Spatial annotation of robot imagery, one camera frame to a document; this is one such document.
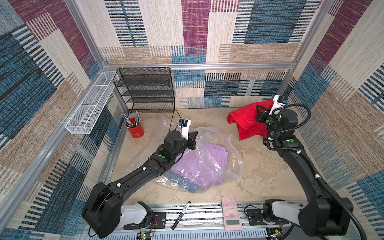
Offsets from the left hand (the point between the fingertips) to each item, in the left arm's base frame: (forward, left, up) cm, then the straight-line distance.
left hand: (198, 132), depth 77 cm
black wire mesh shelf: (+43, +35, -5) cm, 56 cm away
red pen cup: (+15, +39, -18) cm, 46 cm away
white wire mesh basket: (+2, +53, +9) cm, 54 cm away
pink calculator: (-34, -16, -23) cm, 44 cm away
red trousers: (+2, -26, +1) cm, 26 cm away
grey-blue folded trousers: (-18, +9, -20) cm, 28 cm away
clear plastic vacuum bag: (-11, -20, -19) cm, 30 cm away
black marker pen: (-33, +9, -24) cm, 42 cm away
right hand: (+8, -31, +9) cm, 33 cm away
